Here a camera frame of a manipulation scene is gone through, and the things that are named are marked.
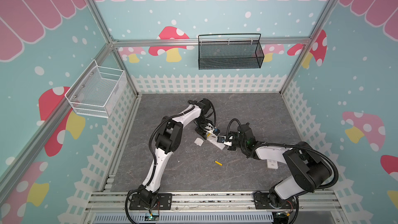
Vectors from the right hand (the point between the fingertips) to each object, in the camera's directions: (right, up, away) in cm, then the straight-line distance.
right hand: (221, 135), depth 91 cm
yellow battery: (-1, -15, -6) cm, 16 cm away
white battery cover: (-13, -5, +4) cm, 15 cm away
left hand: (-9, 0, +8) cm, 11 cm away
